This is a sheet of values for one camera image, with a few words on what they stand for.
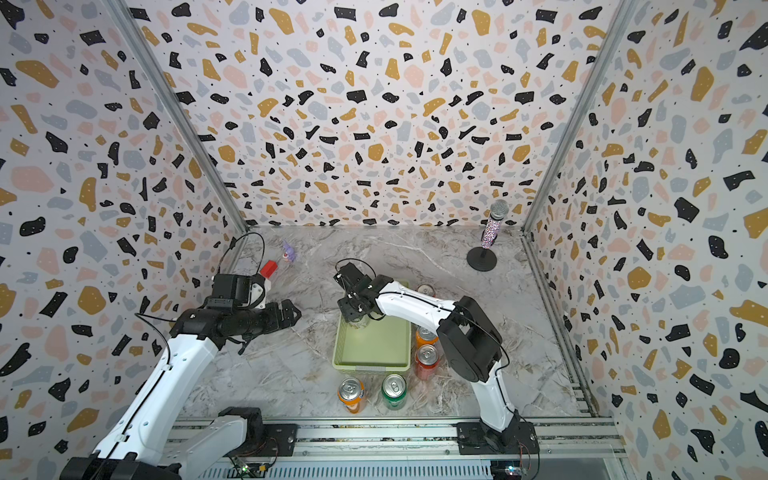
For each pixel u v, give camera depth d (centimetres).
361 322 90
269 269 106
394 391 72
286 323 69
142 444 39
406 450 73
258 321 65
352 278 70
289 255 110
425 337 82
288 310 70
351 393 72
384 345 90
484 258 111
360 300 72
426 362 77
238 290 60
